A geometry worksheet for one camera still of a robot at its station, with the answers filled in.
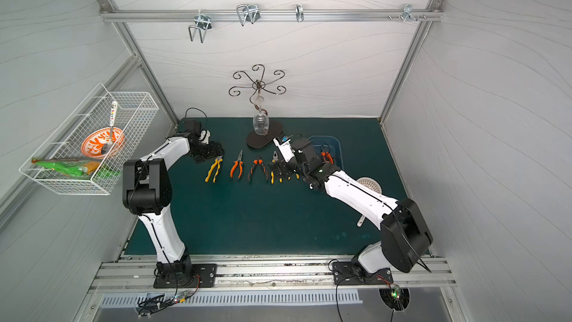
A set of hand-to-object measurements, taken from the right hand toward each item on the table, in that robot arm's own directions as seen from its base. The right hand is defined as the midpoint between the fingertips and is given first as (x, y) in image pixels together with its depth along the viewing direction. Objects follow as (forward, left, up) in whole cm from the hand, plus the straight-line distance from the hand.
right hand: (282, 154), depth 82 cm
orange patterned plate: (-10, +56, +16) cm, 59 cm away
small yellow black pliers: (-9, +2, +7) cm, 11 cm away
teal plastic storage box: (+17, -21, -15) cm, 31 cm away
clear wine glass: (+16, +11, -1) cm, 20 cm away
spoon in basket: (-10, +52, +15) cm, 55 cm away
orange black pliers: (+8, +12, -18) cm, 23 cm away
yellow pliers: (+6, +32, -18) cm, 37 cm away
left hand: (+9, +31, -13) cm, 34 cm away
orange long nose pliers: (+6, +23, -18) cm, 30 cm away
